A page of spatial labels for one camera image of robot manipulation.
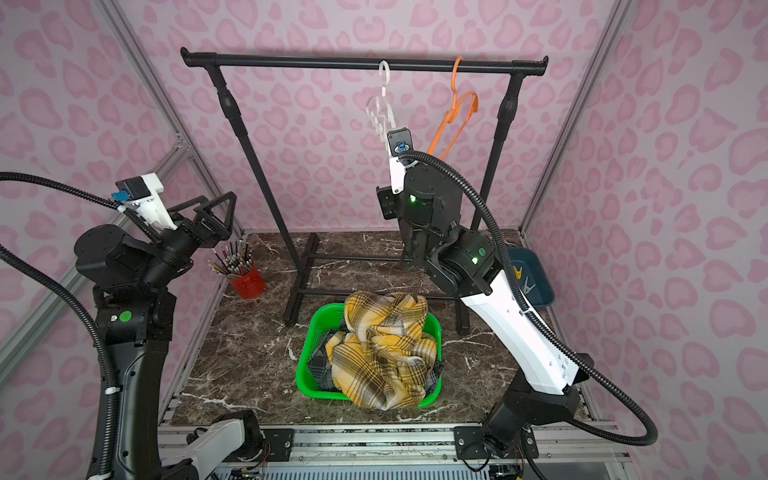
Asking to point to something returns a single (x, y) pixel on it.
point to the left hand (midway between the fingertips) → (221, 196)
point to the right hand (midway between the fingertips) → (400, 166)
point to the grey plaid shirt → (321, 369)
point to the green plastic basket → (322, 315)
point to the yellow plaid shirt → (382, 359)
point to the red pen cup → (235, 263)
